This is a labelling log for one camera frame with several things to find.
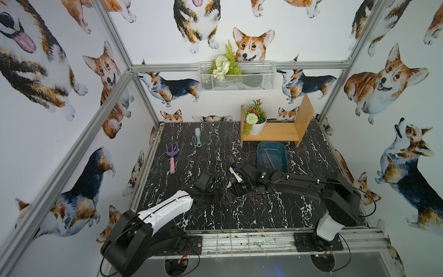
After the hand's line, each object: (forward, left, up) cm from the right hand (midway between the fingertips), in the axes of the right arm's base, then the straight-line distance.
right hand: (235, 183), depth 84 cm
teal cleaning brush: (+40, +25, -8) cm, 48 cm away
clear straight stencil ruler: (+15, -19, -8) cm, 26 cm away
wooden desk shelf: (+34, -29, -3) cm, 45 cm away
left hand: (-4, +8, -5) cm, 10 cm away
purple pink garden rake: (+24, +39, -8) cm, 46 cm away
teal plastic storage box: (+21, -22, -8) cm, 32 cm away
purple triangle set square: (-5, +5, -9) cm, 11 cm away
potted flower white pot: (+30, -11, +14) cm, 35 cm away
